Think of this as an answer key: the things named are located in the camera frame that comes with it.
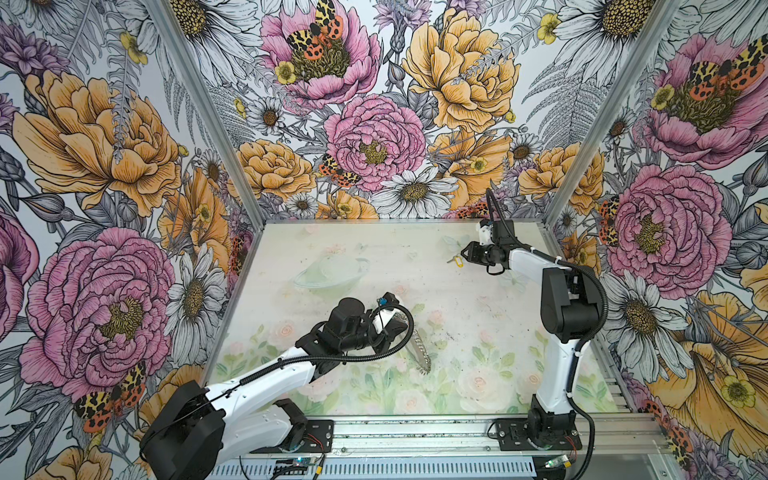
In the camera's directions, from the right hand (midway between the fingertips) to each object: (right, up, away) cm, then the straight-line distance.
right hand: (466, 258), depth 103 cm
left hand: (-23, -18, -25) cm, 38 cm away
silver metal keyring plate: (-18, -23, -27) cm, 40 cm away
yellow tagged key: (-1, -1, +7) cm, 7 cm away
